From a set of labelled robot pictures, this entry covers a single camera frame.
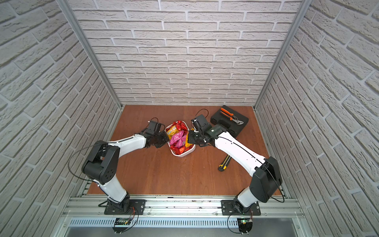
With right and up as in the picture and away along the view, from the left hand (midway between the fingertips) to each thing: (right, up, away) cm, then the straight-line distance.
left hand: (172, 136), depth 95 cm
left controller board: (-22, -41, -22) cm, 51 cm away
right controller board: (+40, -41, -24) cm, 62 cm away
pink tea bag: (+5, -2, -5) cm, 7 cm away
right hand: (+13, 0, -15) cm, 20 cm away
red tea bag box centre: (+5, -8, -8) cm, 12 cm away
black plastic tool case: (+42, +10, +8) cm, 43 cm away
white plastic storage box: (+7, +7, -1) cm, 10 cm away
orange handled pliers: (+42, +13, +9) cm, 45 cm away
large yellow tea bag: (0, +3, 0) cm, 3 cm away
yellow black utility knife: (+34, -16, -7) cm, 38 cm away
